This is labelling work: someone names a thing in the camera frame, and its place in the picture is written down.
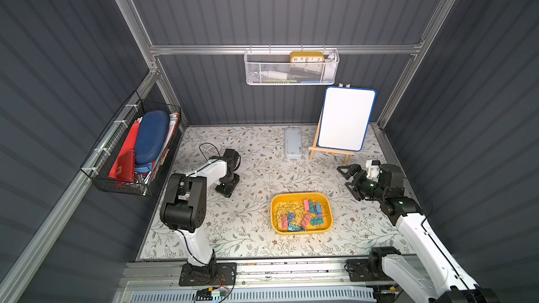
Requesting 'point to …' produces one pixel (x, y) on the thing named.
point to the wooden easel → (329, 151)
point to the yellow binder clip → (279, 213)
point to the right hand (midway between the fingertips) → (346, 174)
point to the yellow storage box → (301, 213)
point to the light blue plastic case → (293, 143)
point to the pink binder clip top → (307, 205)
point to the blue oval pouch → (151, 137)
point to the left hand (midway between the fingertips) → (233, 187)
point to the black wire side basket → (100, 178)
